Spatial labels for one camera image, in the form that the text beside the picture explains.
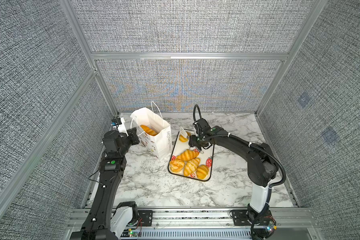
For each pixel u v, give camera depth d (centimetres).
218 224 73
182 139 99
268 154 48
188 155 92
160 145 82
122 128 65
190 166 86
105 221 40
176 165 87
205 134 68
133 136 65
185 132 92
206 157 95
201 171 85
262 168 50
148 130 95
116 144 55
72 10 71
